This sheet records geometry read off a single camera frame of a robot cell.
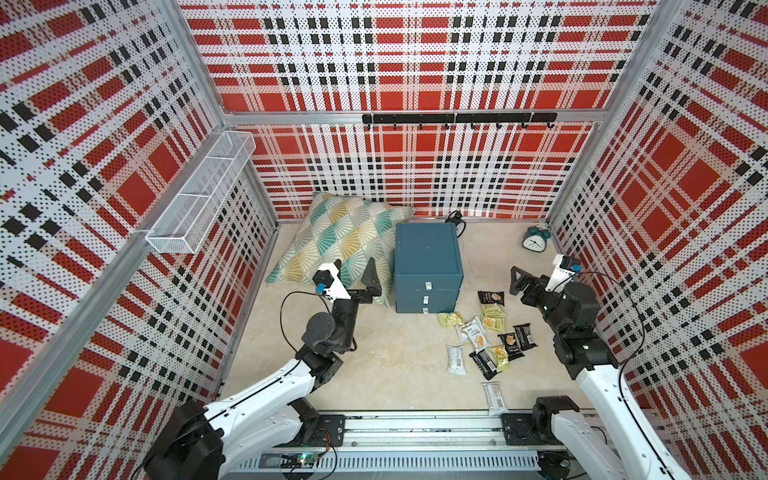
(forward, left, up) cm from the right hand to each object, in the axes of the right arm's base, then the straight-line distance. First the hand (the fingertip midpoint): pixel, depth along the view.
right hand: (529, 272), depth 77 cm
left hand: (0, +43, +7) cm, 43 cm away
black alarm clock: (+36, +13, -15) cm, 41 cm away
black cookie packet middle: (-13, +1, -22) cm, 26 cm away
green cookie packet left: (-3, +18, -20) cm, 28 cm away
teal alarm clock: (+27, -15, -18) cm, 36 cm away
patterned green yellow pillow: (+21, +51, -6) cm, 56 cm away
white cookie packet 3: (-26, +9, -22) cm, 35 cm away
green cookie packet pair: (-2, +5, -22) cm, 23 cm away
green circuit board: (-39, +58, -21) cm, 73 cm away
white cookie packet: (-8, +12, -20) cm, 24 cm away
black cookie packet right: (-8, -3, -22) cm, 24 cm away
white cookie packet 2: (-16, +18, -21) cm, 32 cm away
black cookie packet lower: (-16, +10, -22) cm, 29 cm away
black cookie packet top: (+5, +5, -21) cm, 22 cm away
